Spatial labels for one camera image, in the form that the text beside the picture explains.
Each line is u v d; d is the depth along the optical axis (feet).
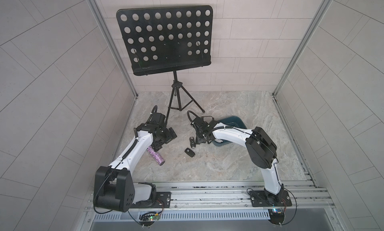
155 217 2.15
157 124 2.10
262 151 1.65
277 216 2.24
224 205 2.32
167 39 2.09
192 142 2.92
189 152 2.84
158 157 2.70
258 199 2.26
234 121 3.22
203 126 2.33
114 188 1.28
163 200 2.33
